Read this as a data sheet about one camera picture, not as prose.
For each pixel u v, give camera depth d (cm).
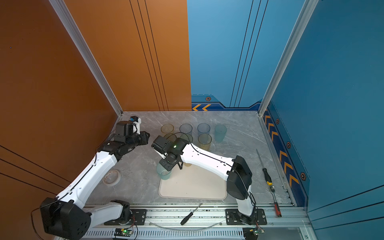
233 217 73
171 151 53
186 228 72
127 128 61
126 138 60
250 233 70
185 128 93
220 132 101
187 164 54
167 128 109
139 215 74
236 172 44
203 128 97
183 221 72
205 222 73
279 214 74
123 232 71
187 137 90
